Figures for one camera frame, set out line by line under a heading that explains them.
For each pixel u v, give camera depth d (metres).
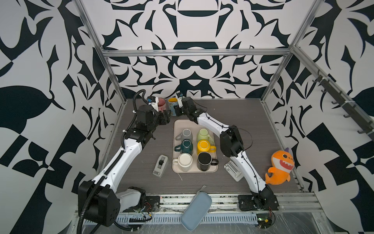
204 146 0.85
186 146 0.83
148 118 0.59
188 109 0.83
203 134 0.89
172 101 1.02
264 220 0.71
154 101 0.68
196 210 0.70
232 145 0.66
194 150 0.92
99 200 0.39
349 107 0.60
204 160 0.82
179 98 0.91
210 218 0.71
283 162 0.80
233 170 0.83
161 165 0.83
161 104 1.03
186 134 0.89
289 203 0.76
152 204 0.73
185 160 0.81
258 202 0.65
